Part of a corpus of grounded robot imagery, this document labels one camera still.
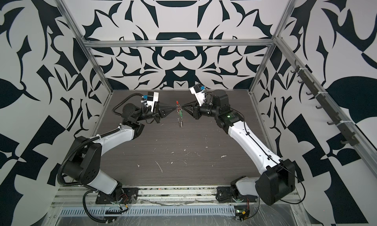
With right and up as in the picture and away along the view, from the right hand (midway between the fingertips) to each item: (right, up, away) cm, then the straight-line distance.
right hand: (184, 105), depth 70 cm
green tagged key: (-2, -4, 0) cm, 4 cm away
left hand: (-4, +1, -2) cm, 4 cm away
